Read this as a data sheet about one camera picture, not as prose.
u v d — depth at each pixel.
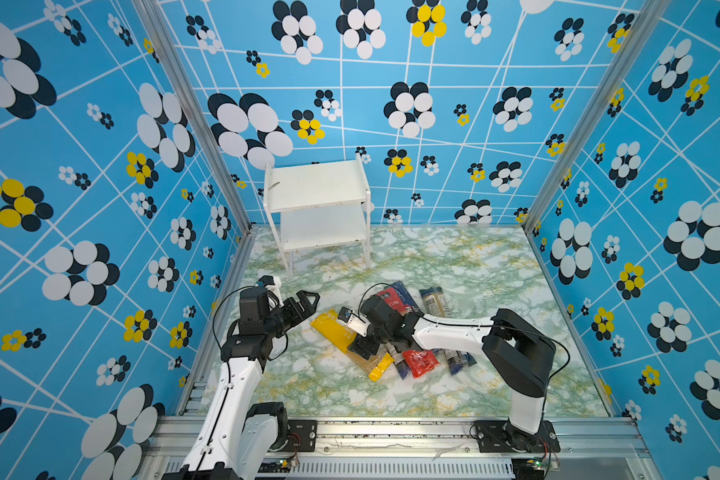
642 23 0.69
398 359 0.84
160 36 0.72
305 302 0.71
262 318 0.60
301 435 0.74
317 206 0.82
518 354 0.48
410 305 0.93
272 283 0.73
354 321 0.77
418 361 0.80
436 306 0.94
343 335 0.89
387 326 0.68
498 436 0.73
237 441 0.43
